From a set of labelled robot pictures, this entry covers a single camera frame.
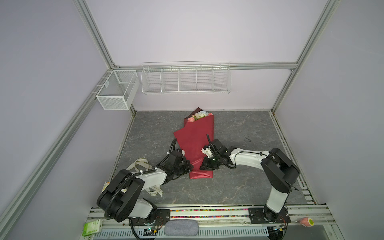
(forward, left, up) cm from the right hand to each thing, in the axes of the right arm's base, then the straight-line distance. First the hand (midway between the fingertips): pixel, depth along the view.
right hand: (200, 169), depth 87 cm
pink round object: (-26, -49, +2) cm, 56 cm away
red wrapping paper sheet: (+26, +6, -5) cm, 27 cm away
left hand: (+1, +4, 0) cm, 4 cm away
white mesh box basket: (+48, +56, +22) cm, 77 cm away
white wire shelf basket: (+52, -1, +28) cm, 59 cm away
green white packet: (-28, +51, 0) cm, 58 cm away
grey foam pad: (-28, +9, 0) cm, 29 cm away
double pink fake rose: (+37, +7, +3) cm, 38 cm away
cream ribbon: (-11, +26, -2) cm, 29 cm away
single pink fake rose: (+43, -8, +3) cm, 44 cm away
